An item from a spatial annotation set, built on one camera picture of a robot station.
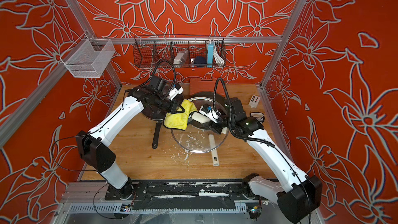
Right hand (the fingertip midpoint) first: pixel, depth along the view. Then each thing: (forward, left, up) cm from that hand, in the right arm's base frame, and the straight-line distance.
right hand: (203, 118), depth 72 cm
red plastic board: (+43, +4, -19) cm, 47 cm away
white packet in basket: (+38, +14, +7) cm, 41 cm away
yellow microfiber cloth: (-1, +12, -1) cm, 12 cm away
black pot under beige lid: (+13, -7, -3) cm, 15 cm away
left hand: (+5, +10, 0) cm, 11 cm away
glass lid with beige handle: (-7, +3, -6) cm, 10 cm away
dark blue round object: (+41, +2, +3) cm, 41 cm away
